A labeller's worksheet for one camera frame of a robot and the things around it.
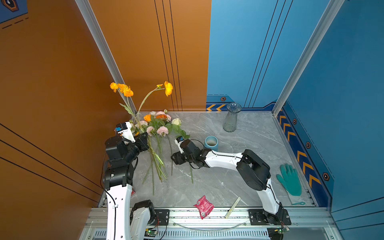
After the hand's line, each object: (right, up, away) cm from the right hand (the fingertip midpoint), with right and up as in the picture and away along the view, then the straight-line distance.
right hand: (173, 156), depth 88 cm
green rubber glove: (+68, -14, -4) cm, 69 cm away
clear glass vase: (+39, +21, +21) cm, 49 cm away
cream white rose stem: (-1, +19, +20) cm, 28 cm away
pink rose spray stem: (-16, +21, +17) cm, 32 cm away
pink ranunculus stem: (-9, -7, +4) cm, 12 cm away
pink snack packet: (+18, -23, -13) cm, 32 cm away
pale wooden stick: (+33, -24, -12) cm, 42 cm away
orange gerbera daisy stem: (-10, +25, +18) cm, 33 cm away
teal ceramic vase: (+23, +9, -4) cm, 25 cm away
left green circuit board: (-8, -32, -18) cm, 38 cm away
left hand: (-9, +16, -19) cm, 26 cm away
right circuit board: (+52, -33, -18) cm, 64 cm away
